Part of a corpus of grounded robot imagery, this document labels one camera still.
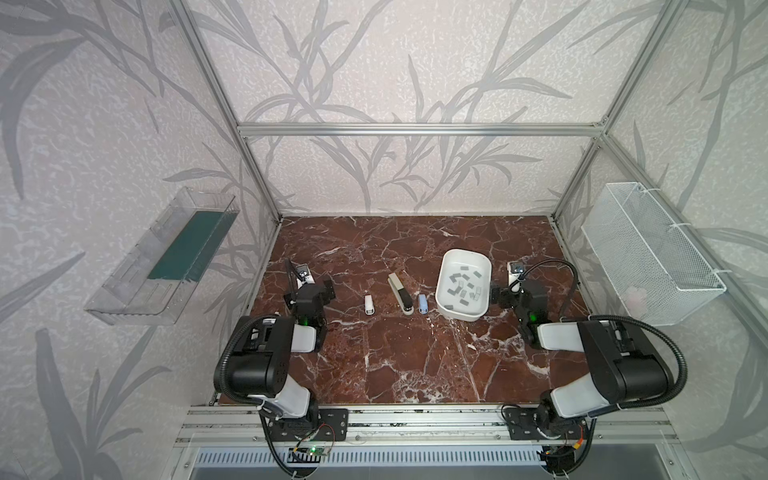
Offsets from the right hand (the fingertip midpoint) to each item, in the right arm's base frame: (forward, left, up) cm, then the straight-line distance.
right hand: (508, 271), depth 95 cm
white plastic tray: (-1, +14, -7) cm, 15 cm away
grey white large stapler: (-7, +35, -3) cm, 35 cm away
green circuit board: (-47, +54, -6) cm, 72 cm away
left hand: (-1, +63, +2) cm, 63 cm away
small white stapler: (-11, +45, -4) cm, 46 cm away
